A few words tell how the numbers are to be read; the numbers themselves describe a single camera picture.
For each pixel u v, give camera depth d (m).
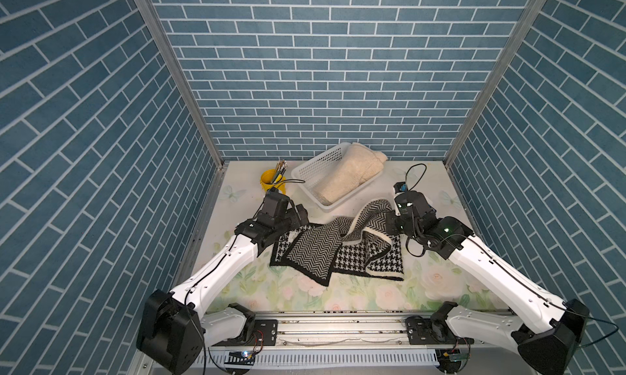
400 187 0.66
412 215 0.55
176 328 0.38
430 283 0.85
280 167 0.96
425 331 0.73
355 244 0.91
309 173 1.09
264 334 0.73
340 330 0.75
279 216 0.63
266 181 1.02
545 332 0.39
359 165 1.05
